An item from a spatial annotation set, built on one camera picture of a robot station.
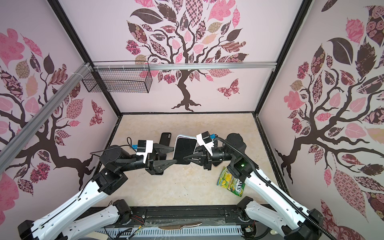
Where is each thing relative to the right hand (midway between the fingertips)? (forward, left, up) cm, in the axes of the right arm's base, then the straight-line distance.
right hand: (186, 156), depth 56 cm
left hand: (-1, +4, +2) cm, 4 cm away
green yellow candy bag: (+2, -22, -34) cm, 40 cm away
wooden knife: (-19, +5, -35) cm, 40 cm away
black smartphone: (+8, +18, -35) cm, 40 cm away
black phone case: (+34, +19, -36) cm, 53 cm away
